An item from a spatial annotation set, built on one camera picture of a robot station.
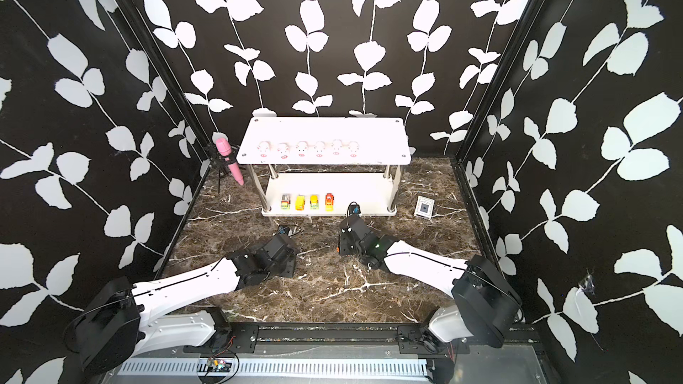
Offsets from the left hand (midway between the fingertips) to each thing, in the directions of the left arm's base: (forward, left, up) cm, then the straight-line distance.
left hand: (294, 257), depth 85 cm
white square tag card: (+19, -48, -3) cm, 52 cm away
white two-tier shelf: (+45, -7, -6) cm, 46 cm away
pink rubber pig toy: (+20, -15, +30) cm, 39 cm away
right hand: (+5, -15, +4) cm, 17 cm away
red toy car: (+20, -11, +4) cm, 24 cm away
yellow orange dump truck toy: (+20, -1, +2) cm, 20 cm away
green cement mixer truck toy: (+19, -6, +3) cm, 20 cm away
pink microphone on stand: (+34, +27, +13) cm, 45 cm away
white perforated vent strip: (-29, 0, -5) cm, 30 cm away
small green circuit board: (-28, +19, -5) cm, 34 cm away
